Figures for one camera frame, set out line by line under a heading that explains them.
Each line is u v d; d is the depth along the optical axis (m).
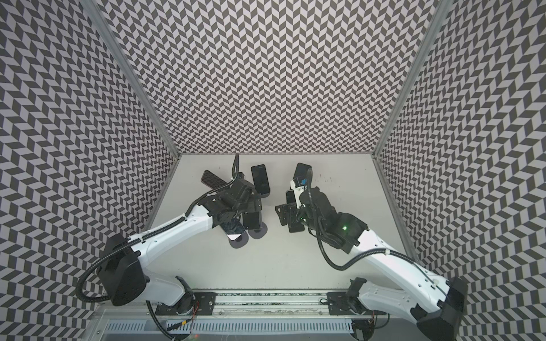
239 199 0.62
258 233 0.89
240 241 0.87
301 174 0.93
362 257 0.43
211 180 0.99
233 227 0.88
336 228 0.49
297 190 0.62
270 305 0.74
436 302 0.38
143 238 0.44
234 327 0.69
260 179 0.96
